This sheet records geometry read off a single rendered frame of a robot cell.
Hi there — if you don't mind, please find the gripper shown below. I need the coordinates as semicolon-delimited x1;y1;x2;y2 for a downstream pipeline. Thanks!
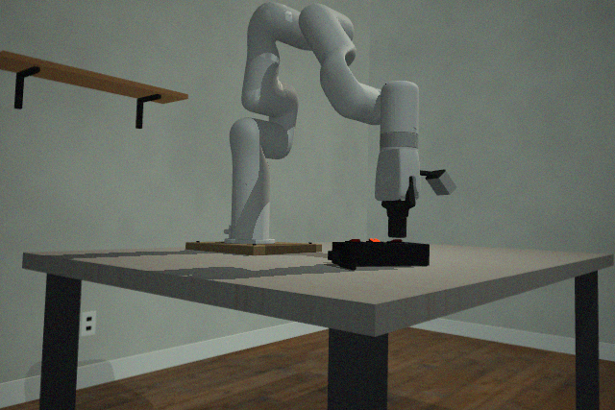
375;147;420;238

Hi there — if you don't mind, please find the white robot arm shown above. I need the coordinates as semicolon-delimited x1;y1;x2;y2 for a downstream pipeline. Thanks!
224;2;419;244

